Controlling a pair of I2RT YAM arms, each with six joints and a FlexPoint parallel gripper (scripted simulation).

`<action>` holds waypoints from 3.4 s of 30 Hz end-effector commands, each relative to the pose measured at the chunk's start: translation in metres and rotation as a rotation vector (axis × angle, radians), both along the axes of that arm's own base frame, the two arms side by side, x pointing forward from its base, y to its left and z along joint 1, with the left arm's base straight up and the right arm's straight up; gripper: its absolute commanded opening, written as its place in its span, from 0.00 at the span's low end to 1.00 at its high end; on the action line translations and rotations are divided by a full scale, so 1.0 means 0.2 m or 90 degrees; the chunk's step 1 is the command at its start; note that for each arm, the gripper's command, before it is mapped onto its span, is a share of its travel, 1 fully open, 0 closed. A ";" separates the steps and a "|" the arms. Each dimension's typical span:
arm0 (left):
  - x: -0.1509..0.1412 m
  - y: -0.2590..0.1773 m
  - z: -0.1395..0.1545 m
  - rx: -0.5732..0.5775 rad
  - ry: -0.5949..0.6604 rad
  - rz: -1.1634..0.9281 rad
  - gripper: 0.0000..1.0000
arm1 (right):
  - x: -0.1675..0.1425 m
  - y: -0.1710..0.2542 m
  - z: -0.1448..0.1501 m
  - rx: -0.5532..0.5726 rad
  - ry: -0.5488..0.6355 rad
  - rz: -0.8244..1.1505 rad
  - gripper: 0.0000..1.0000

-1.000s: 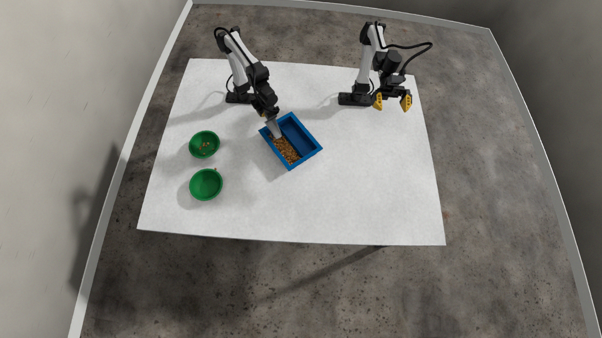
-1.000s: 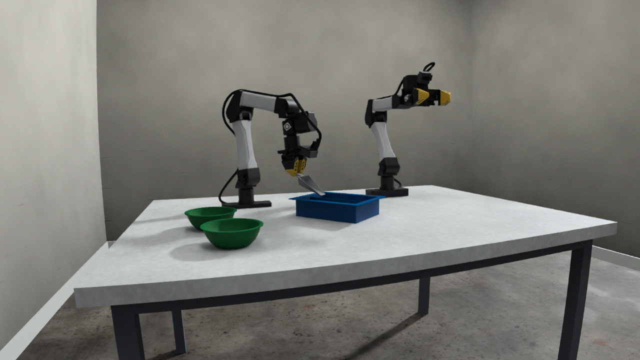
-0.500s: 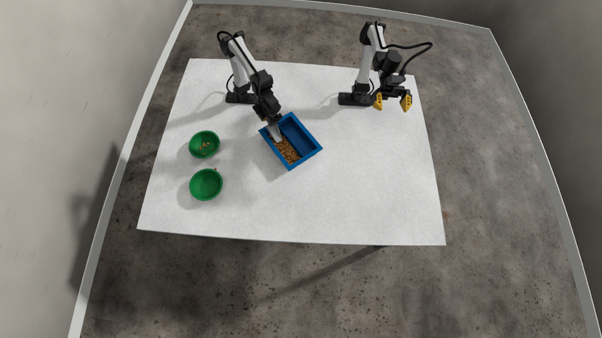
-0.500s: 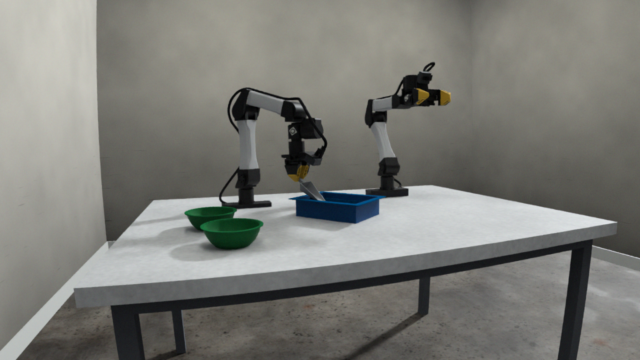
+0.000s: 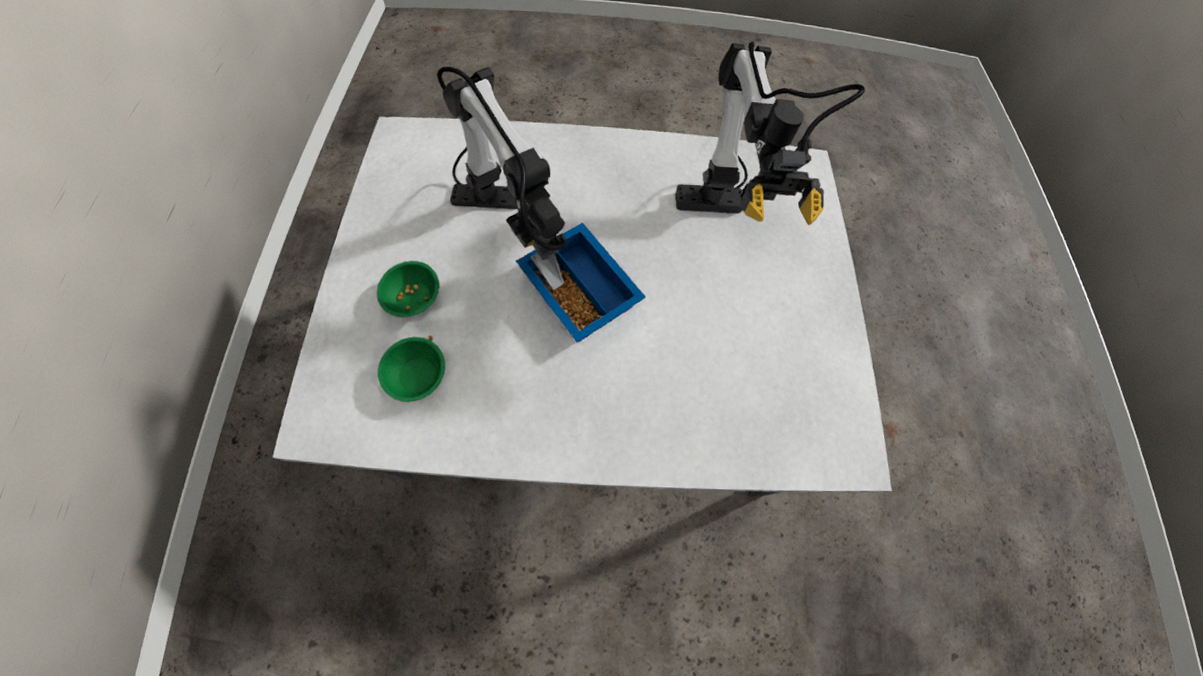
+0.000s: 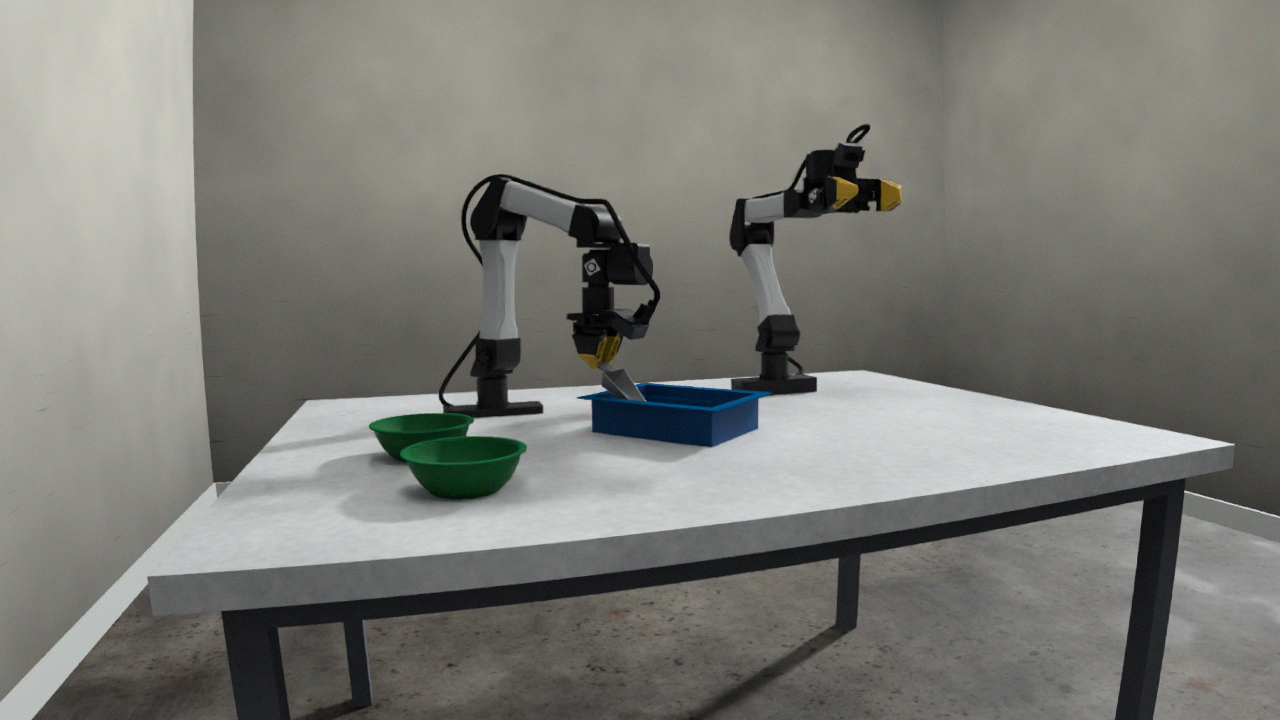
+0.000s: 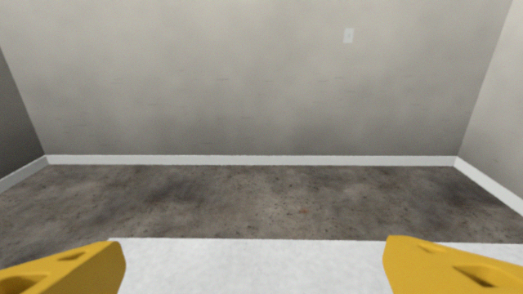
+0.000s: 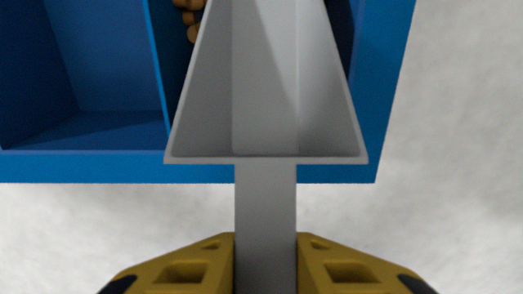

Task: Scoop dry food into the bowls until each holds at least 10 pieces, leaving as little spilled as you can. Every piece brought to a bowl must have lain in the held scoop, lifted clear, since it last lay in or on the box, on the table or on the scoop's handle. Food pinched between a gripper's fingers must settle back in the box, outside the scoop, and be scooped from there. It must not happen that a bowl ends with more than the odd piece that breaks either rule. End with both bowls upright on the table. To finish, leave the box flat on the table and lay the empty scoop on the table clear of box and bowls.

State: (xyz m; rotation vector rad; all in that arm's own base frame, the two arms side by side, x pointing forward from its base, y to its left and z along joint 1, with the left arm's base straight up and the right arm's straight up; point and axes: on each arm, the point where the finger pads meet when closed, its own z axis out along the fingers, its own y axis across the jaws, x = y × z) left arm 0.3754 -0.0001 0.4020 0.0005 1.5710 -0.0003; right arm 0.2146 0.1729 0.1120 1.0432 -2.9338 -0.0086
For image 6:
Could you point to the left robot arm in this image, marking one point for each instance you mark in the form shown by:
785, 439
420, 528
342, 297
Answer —
753, 242

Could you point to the blue box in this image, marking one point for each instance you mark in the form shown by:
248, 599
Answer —
656, 419

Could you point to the green bowl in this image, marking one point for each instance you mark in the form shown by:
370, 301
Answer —
426, 426
442, 473

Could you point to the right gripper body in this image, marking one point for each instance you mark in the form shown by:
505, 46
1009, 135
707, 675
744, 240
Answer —
587, 335

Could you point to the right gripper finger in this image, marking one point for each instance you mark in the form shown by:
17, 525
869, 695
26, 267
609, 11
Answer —
594, 361
610, 349

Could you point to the grey metal scoop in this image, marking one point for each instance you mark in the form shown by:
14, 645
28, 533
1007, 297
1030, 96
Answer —
621, 379

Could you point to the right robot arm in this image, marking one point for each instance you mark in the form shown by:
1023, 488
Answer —
499, 229

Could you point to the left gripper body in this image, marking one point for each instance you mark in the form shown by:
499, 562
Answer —
865, 188

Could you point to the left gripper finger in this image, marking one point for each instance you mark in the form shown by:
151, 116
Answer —
845, 191
890, 195

